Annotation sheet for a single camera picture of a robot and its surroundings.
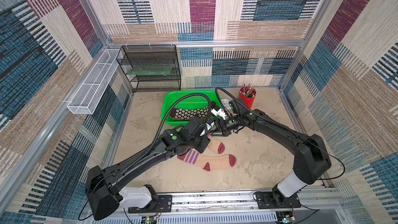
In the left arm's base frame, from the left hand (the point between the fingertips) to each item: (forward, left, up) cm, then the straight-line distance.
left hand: (206, 139), depth 75 cm
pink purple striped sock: (+5, -6, -18) cm, 19 cm away
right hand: (+3, -3, 0) cm, 4 cm away
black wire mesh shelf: (+55, +34, +11) cm, 65 cm away
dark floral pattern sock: (+26, +13, -14) cm, 32 cm away
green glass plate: (+48, +29, +4) cm, 56 cm away
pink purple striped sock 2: (-4, -1, -17) cm, 18 cm away
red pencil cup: (+35, -27, -6) cm, 45 cm away
